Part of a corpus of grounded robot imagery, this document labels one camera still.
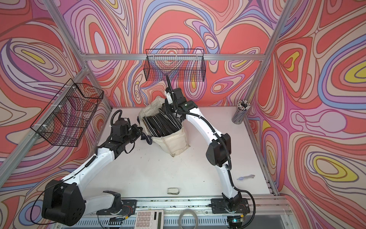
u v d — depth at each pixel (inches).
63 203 15.6
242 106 38.5
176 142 32.4
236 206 25.5
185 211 27.4
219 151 20.9
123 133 25.7
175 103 25.8
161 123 35.4
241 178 32.5
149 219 27.1
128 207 28.6
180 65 37.7
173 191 30.6
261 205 29.5
